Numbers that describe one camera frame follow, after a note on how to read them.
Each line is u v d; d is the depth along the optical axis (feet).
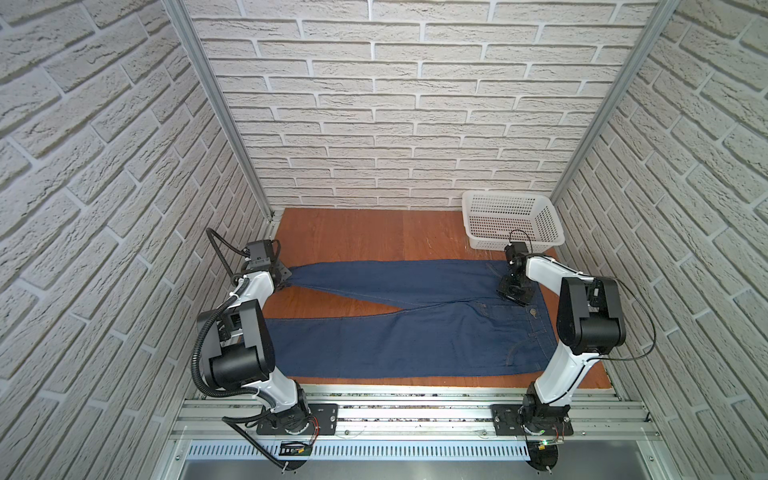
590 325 1.65
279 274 2.80
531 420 2.20
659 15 2.29
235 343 1.57
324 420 2.39
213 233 2.50
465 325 2.92
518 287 2.58
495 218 3.62
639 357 1.60
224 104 2.87
